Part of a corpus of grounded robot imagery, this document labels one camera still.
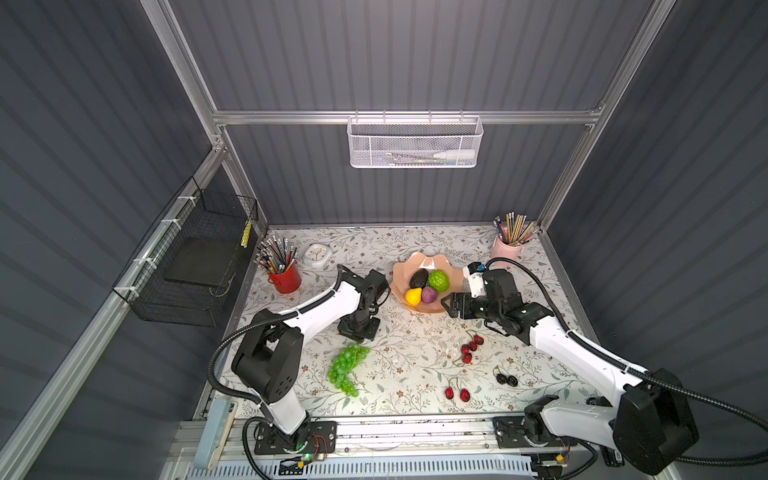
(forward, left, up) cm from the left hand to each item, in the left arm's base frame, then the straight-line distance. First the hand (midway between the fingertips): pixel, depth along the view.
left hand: (363, 340), depth 84 cm
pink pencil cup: (+28, -48, +4) cm, 56 cm away
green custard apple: (+18, -25, +2) cm, 31 cm away
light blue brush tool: (-19, +35, -1) cm, 40 cm away
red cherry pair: (-15, -27, -4) cm, 31 cm away
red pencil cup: (+21, +24, +1) cm, 32 cm away
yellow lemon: (+14, -16, 0) cm, 21 cm away
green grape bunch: (-6, +5, 0) cm, 7 cm away
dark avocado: (+21, -19, 0) cm, 28 cm away
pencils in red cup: (+28, +28, +7) cm, 40 cm away
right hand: (+6, -27, +8) cm, 29 cm away
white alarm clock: (+35, +17, -3) cm, 39 cm away
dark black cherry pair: (-13, -40, -3) cm, 42 cm away
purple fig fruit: (+14, -21, 0) cm, 25 cm away
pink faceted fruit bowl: (+23, -13, -2) cm, 27 cm away
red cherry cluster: (-3, -30, -4) cm, 30 cm away
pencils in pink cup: (+34, -54, +7) cm, 65 cm away
